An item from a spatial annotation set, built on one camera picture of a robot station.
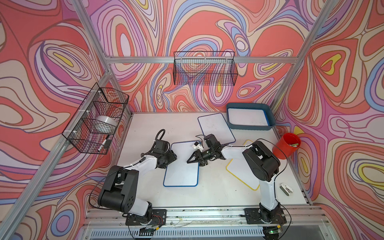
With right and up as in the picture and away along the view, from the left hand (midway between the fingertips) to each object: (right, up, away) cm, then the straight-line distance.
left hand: (175, 159), depth 93 cm
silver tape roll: (-30, +22, -23) cm, 44 cm away
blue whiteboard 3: (+29, +22, +19) cm, 41 cm away
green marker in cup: (+72, +10, -5) cm, 72 cm away
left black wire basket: (-38, +20, -21) cm, 47 cm away
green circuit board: (-12, -31, -21) cm, 39 cm away
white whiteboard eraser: (+63, -14, -12) cm, 65 cm away
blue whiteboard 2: (+3, -8, -5) cm, 10 cm away
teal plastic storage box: (+60, +37, +26) cm, 75 cm away
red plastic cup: (+65, +6, -5) cm, 65 cm away
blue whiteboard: (+54, +28, +23) cm, 65 cm away
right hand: (+9, -3, -7) cm, 12 cm away
